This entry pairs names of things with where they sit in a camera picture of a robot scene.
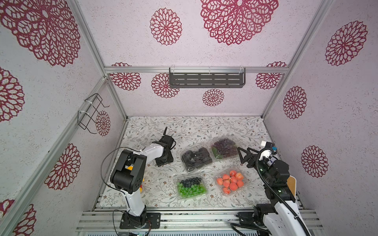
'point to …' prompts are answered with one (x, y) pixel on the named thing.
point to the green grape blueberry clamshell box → (191, 187)
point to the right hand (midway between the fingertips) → (242, 148)
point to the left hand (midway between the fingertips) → (167, 163)
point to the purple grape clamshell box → (224, 147)
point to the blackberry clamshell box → (197, 158)
